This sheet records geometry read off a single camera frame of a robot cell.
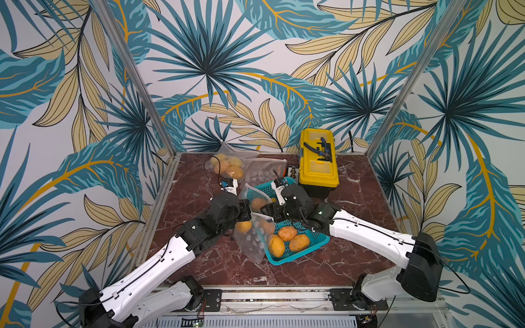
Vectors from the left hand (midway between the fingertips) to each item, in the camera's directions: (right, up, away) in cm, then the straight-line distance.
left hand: (249, 205), depth 73 cm
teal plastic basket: (+27, -16, +13) cm, 34 cm away
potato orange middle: (+15, -13, +11) cm, 23 cm away
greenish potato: (-10, +18, +38) cm, 43 cm away
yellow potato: (-21, +18, +36) cm, 45 cm away
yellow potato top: (-10, +12, +32) cm, 35 cm away
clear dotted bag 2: (+1, +13, +35) cm, 37 cm away
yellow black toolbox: (+29, +13, +19) cm, 37 cm away
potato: (+10, -17, +7) cm, 21 cm away
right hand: (+7, -1, +5) cm, 9 cm away
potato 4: (-3, -10, +7) cm, 13 cm away
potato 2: (+19, -17, +9) cm, 27 cm away
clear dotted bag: (0, -14, +9) cm, 17 cm away
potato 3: (+2, -2, +19) cm, 20 cm away
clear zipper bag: (-15, +25, +46) cm, 54 cm away
